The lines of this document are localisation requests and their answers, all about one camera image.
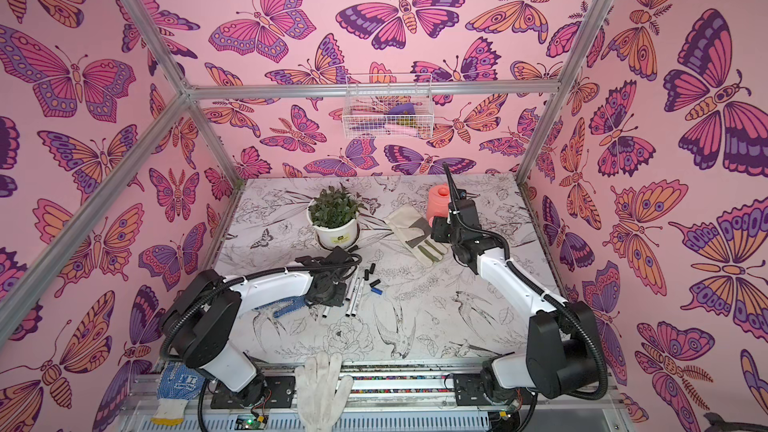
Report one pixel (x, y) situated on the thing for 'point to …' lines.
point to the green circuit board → (250, 422)
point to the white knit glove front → (321, 390)
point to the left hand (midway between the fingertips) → (337, 295)
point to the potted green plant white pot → (334, 215)
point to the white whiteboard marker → (326, 311)
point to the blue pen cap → (377, 290)
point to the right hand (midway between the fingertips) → (444, 218)
